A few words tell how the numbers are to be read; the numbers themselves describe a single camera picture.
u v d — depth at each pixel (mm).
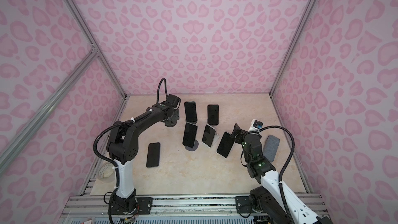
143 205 739
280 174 527
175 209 723
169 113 734
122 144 532
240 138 705
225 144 849
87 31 842
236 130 709
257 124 664
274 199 588
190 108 967
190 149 885
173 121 1012
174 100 799
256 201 640
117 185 595
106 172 839
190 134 844
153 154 889
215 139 927
